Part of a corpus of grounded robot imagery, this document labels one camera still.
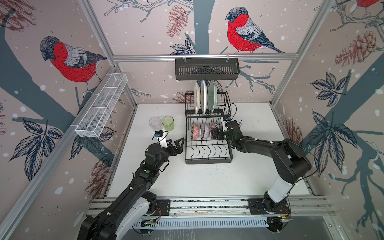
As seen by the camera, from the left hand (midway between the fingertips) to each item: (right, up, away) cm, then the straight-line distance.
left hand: (178, 139), depth 78 cm
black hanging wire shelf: (+7, +46, +29) cm, 55 cm away
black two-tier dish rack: (+14, -6, +17) cm, 23 cm away
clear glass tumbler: (-19, +7, +26) cm, 33 cm away
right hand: (+23, +2, +17) cm, 29 cm away
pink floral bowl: (+10, +3, +14) cm, 18 cm away
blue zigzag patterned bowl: (+23, +6, +15) cm, 28 cm away
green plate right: (+18, +23, -2) cm, 29 cm away
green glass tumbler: (-10, +8, +25) cm, 28 cm away
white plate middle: (+14, +21, -3) cm, 26 cm away
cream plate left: (+10, +22, -1) cm, 24 cm away
